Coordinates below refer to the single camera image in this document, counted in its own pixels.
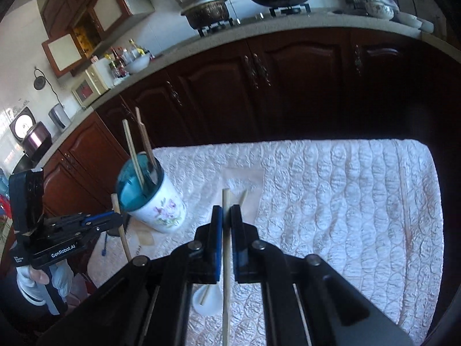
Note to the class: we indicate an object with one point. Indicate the cream microwave oven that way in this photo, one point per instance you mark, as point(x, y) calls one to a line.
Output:
point(96, 80)

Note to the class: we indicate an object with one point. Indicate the light bamboo chopstick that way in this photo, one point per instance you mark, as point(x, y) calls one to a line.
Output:
point(133, 154)

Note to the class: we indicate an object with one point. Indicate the teal rimmed floral cup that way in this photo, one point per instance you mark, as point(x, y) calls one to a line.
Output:
point(156, 203)

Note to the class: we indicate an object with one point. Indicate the white bowl on counter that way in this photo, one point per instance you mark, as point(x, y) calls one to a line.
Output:
point(137, 65)

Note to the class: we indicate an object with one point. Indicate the floral ceramic tureen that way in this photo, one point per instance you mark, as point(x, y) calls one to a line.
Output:
point(380, 9)

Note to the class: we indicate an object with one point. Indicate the brown wooden chopstick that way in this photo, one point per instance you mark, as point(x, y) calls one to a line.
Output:
point(147, 147)

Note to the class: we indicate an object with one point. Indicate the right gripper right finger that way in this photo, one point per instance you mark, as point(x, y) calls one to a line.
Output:
point(258, 261)

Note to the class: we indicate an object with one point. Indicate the brown pot with lid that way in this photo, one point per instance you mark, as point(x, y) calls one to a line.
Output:
point(205, 13)

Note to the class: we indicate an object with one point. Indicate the open wall cabinet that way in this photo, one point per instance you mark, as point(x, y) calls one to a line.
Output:
point(80, 29)

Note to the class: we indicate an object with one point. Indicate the white ceramic spoon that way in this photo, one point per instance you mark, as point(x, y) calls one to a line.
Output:
point(208, 300)

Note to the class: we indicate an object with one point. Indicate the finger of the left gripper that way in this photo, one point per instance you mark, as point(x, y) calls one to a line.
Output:
point(61, 232)
point(101, 217)

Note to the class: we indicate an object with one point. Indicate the pale chopstick pair member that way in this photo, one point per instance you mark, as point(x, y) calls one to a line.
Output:
point(226, 197)

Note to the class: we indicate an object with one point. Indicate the yellow oil bottle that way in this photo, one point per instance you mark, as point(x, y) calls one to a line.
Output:
point(136, 50)

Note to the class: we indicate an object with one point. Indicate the silver kettle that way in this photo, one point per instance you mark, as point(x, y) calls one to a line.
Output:
point(59, 117)

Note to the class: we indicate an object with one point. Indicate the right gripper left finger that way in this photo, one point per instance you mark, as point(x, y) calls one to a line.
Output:
point(163, 286)

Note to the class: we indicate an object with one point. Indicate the rice cooker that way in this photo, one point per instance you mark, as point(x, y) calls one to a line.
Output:
point(33, 136)

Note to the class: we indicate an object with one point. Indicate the red sauce bottle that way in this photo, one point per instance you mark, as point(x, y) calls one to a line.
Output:
point(118, 62)

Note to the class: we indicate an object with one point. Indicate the left hand white glove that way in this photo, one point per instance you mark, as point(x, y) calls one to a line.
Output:
point(28, 281)

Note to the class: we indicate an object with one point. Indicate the white small bowls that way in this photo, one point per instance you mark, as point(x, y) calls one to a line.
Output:
point(415, 22)

